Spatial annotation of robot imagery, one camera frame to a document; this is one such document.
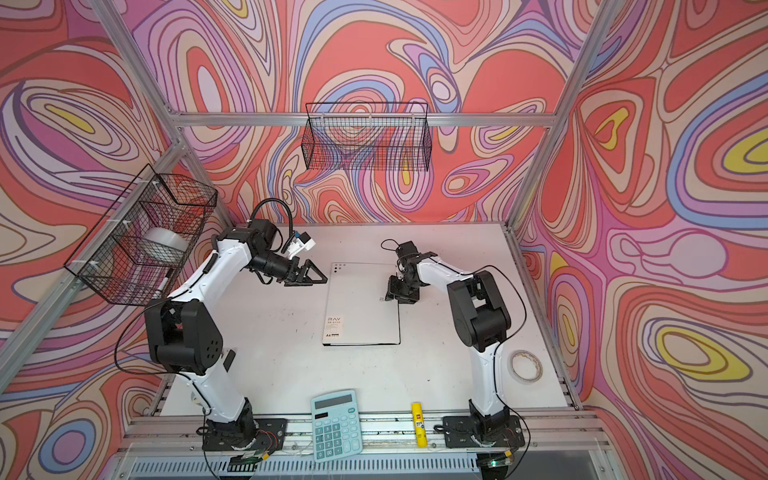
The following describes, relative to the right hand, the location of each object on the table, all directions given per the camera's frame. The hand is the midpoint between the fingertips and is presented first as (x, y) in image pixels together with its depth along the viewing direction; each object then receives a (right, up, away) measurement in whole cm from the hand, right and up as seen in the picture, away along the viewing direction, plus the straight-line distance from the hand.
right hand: (394, 304), depth 97 cm
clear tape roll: (+37, -16, -13) cm, 42 cm away
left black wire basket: (-61, +18, -27) cm, 69 cm away
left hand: (-21, +9, -16) cm, 28 cm away
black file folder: (-13, -2, 0) cm, 13 cm away
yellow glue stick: (+6, -28, -25) cm, 38 cm away
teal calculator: (-15, -27, -24) cm, 39 cm away
